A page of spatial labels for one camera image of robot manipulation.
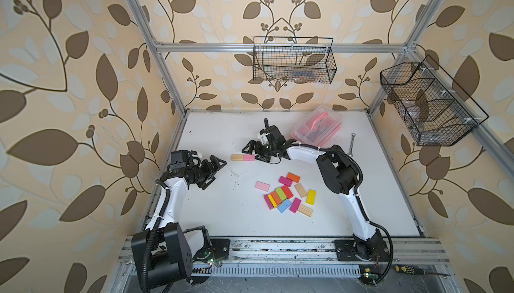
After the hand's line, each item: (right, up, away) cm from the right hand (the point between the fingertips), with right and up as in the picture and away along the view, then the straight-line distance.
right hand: (248, 154), depth 98 cm
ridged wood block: (+25, -22, -14) cm, 37 cm away
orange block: (+22, -11, -4) cm, 25 cm away
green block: (+15, -16, -11) cm, 25 cm away
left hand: (-12, -4, -15) cm, 20 cm away
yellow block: (+29, -18, -9) cm, 35 cm away
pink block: (0, -2, +1) cm, 2 cm away
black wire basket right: (+71, +19, -24) cm, 78 cm away
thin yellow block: (+12, -18, -13) cm, 26 cm away
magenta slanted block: (+21, -21, -13) cm, 32 cm away
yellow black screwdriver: (+60, -37, -29) cm, 76 cm away
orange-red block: (+13, -18, -11) cm, 25 cm away
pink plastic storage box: (+37, +13, +7) cm, 40 cm away
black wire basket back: (+23, +46, -1) cm, 52 cm away
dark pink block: (+10, -19, -13) cm, 25 cm away
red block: (+18, -16, -9) cm, 26 cm away
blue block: (+16, -21, -13) cm, 29 cm away
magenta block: (+18, -12, -5) cm, 22 cm away
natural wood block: (-6, -2, +3) cm, 7 cm away
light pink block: (+7, -14, -7) cm, 17 cm away
